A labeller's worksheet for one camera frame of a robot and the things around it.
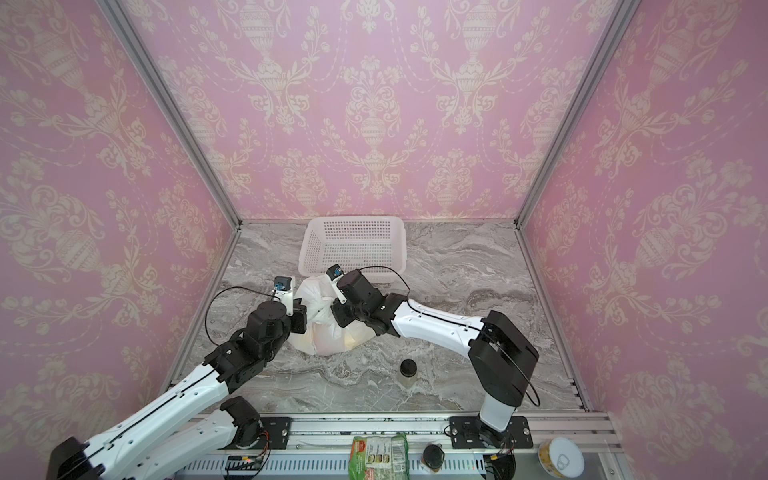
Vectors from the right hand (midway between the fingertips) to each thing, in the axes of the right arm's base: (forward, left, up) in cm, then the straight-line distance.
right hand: (336, 301), depth 82 cm
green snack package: (-35, -11, -12) cm, 39 cm away
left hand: (-1, +8, +3) cm, 9 cm away
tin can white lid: (-37, -51, -9) cm, 64 cm away
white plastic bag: (-8, +4, -5) cm, 10 cm away
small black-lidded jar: (-18, -19, -5) cm, 27 cm away
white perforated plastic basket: (+31, -10, -14) cm, 36 cm away
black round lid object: (-36, -23, -7) cm, 43 cm away
